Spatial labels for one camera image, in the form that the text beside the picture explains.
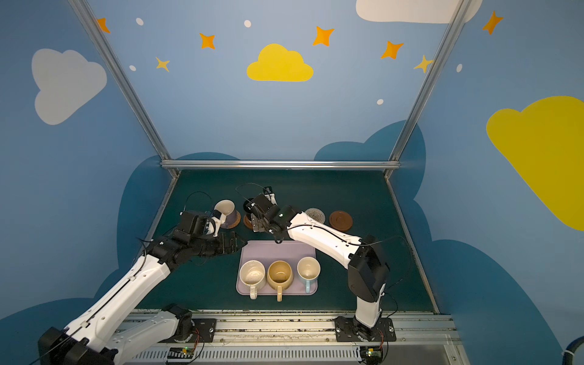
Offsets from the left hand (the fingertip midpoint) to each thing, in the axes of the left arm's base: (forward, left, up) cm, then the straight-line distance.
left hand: (237, 242), depth 77 cm
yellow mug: (-5, -14, -16) cm, 22 cm away
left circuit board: (-30, +17, -19) cm, 39 cm away
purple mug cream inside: (+21, +10, -9) cm, 25 cm away
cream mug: (-5, -4, -15) cm, 17 cm away
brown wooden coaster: (+20, -41, -16) cm, 48 cm away
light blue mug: (-4, -25, -14) cm, 29 cm away
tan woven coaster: (+19, +6, -16) cm, 25 cm away
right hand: (+11, -10, +1) cm, 15 cm away
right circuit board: (-30, -45, -20) cm, 58 cm away
